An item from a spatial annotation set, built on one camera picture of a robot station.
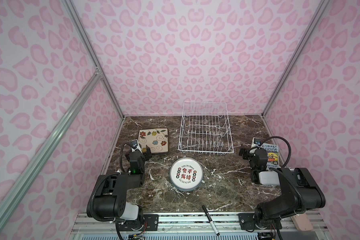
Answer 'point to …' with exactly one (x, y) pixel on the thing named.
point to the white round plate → (186, 174)
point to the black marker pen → (210, 219)
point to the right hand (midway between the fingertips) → (250, 144)
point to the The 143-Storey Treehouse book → (273, 156)
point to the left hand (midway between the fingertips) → (139, 145)
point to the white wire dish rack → (205, 128)
